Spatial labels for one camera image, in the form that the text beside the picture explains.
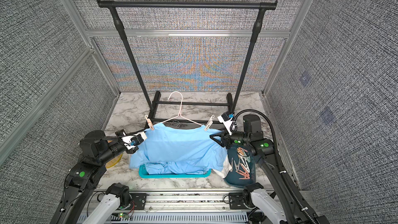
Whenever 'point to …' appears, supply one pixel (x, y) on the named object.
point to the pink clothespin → (149, 122)
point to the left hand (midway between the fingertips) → (143, 126)
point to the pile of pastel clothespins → (243, 167)
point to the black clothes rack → (154, 106)
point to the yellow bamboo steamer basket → (114, 160)
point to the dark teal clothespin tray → (232, 179)
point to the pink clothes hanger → (179, 114)
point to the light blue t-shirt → (169, 149)
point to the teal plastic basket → (142, 170)
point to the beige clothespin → (209, 123)
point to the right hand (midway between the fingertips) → (213, 131)
